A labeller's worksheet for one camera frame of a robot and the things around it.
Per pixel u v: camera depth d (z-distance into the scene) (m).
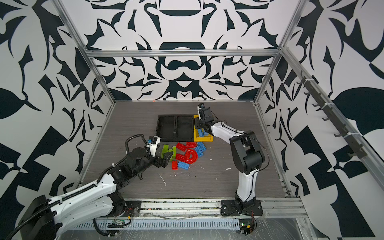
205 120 0.76
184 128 1.07
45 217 0.40
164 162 0.70
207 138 0.97
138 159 0.59
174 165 0.87
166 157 0.69
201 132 0.99
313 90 0.64
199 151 0.93
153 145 0.67
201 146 0.94
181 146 0.94
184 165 0.87
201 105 0.87
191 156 0.91
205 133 0.99
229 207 0.74
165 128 1.05
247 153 0.51
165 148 0.93
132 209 0.73
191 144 0.96
